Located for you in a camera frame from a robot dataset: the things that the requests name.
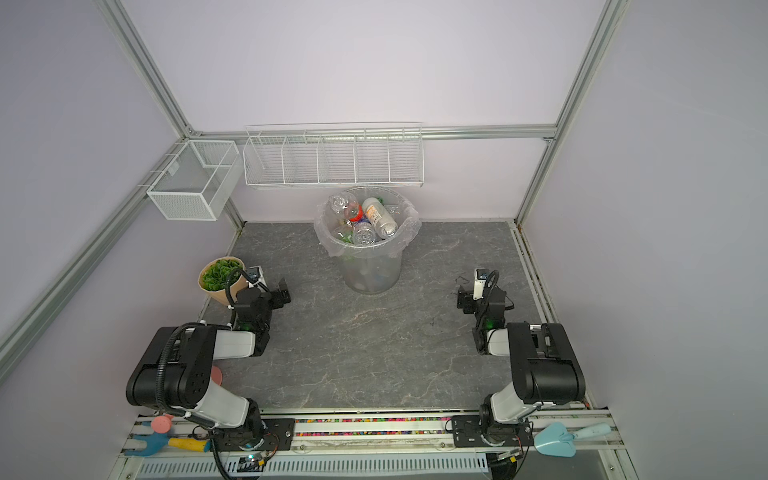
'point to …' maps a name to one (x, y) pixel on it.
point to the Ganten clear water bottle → (343, 205)
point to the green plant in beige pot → (214, 274)
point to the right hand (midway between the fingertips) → (478, 287)
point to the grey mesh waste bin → (369, 272)
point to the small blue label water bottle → (363, 232)
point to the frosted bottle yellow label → (385, 226)
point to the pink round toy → (163, 423)
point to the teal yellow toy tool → (156, 442)
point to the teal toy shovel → (556, 439)
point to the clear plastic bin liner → (368, 218)
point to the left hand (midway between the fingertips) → (270, 283)
